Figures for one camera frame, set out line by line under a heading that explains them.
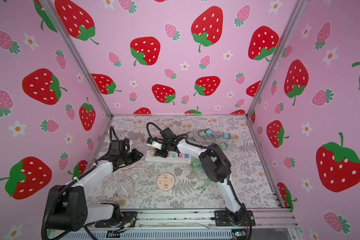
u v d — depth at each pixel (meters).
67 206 0.42
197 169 0.90
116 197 0.80
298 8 0.69
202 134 1.07
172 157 0.93
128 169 0.90
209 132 1.08
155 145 0.82
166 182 0.84
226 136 1.07
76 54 0.84
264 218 0.75
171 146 0.73
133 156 0.79
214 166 0.54
